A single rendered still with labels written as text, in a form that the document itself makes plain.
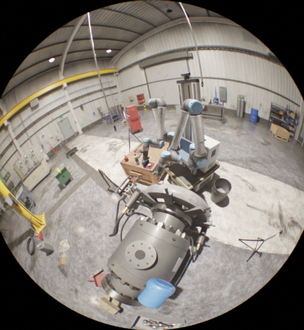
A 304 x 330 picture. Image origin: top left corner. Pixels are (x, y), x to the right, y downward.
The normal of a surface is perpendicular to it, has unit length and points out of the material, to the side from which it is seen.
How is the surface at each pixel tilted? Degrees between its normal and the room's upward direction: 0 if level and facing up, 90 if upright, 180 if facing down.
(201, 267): 0
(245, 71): 90
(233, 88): 90
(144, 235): 12
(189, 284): 0
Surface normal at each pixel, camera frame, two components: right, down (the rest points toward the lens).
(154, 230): -0.19, -0.76
